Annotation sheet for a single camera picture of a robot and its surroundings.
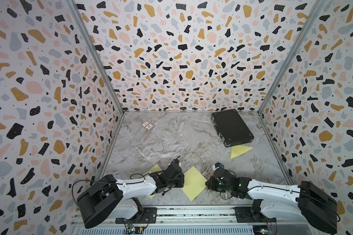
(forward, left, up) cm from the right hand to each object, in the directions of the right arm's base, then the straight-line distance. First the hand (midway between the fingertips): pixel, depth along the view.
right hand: (204, 184), depth 82 cm
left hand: (+2, +10, -1) cm, 10 cm away
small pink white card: (+42, +40, +1) cm, 58 cm away
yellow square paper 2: (+24, -24, -3) cm, 35 cm away
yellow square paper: (+9, +29, -2) cm, 30 cm away
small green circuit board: (-22, +34, -2) cm, 40 cm away
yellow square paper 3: (+2, +5, -5) cm, 8 cm away
